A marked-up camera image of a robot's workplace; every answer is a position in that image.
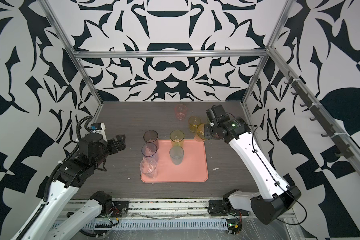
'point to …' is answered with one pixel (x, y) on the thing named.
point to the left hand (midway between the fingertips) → (115, 135)
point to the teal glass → (176, 153)
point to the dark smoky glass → (151, 136)
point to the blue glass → (149, 150)
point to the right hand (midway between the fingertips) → (210, 130)
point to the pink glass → (180, 109)
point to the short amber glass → (193, 122)
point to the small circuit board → (234, 227)
